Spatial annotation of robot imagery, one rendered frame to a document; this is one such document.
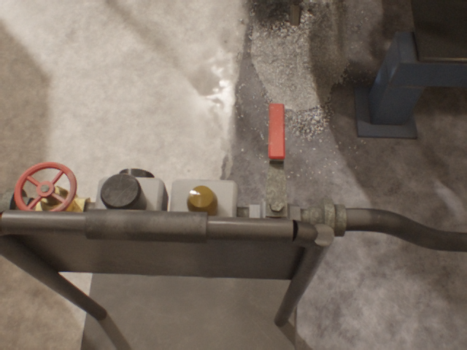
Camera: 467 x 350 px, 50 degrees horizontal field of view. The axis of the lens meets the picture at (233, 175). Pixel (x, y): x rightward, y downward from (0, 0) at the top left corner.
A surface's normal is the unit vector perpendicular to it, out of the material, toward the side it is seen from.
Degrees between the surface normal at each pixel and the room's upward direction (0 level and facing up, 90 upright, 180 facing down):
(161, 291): 0
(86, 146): 0
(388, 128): 0
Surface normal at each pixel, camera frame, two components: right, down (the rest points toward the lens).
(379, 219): 0.19, -0.16
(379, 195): 0.00, -0.43
